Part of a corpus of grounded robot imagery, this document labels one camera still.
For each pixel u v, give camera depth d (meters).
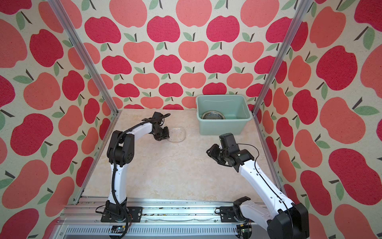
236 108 1.13
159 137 0.93
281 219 0.38
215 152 0.70
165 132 0.96
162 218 0.74
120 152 0.59
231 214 0.73
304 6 0.69
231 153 0.59
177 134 1.08
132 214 0.74
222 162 0.68
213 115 1.12
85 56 0.88
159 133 0.92
